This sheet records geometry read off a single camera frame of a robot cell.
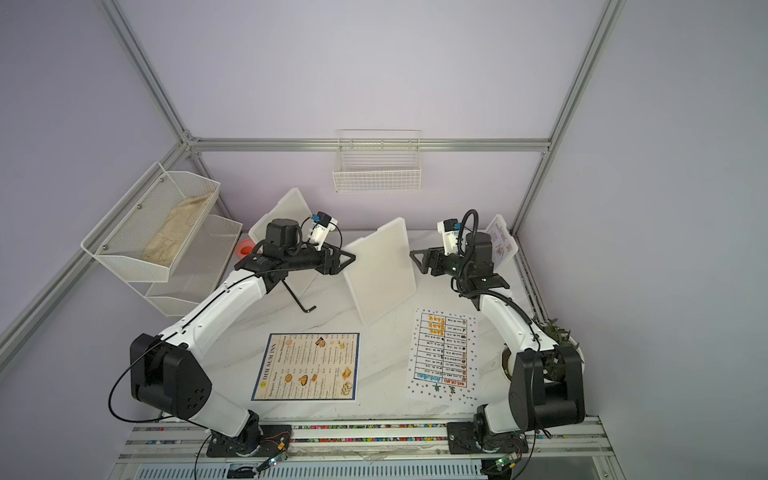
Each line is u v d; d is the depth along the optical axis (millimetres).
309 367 860
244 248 1003
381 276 818
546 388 428
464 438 733
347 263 757
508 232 931
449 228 732
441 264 733
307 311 979
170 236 784
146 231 770
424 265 748
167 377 424
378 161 956
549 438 731
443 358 881
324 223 705
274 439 732
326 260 701
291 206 905
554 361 460
